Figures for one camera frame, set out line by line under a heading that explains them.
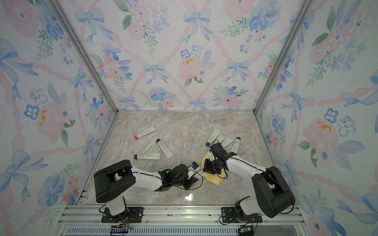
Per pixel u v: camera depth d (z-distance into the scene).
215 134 1.05
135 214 0.74
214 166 0.75
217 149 0.72
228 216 0.73
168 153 0.95
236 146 0.98
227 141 1.01
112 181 0.49
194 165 0.76
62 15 0.71
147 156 0.93
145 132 1.06
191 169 0.76
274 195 0.43
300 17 0.72
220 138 1.03
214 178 0.83
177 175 0.68
